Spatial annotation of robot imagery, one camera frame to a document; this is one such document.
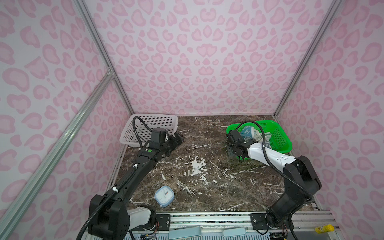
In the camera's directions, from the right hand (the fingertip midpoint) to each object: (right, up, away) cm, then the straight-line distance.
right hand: (233, 148), depth 91 cm
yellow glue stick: (+34, -30, -27) cm, 53 cm away
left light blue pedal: (-27, -36, -21) cm, 50 cm away
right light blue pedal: (-5, -35, -22) cm, 42 cm away
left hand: (-30, +7, -10) cm, 33 cm away
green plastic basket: (+33, +4, +9) cm, 35 cm away
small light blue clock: (-39, -23, -13) cm, 47 cm away
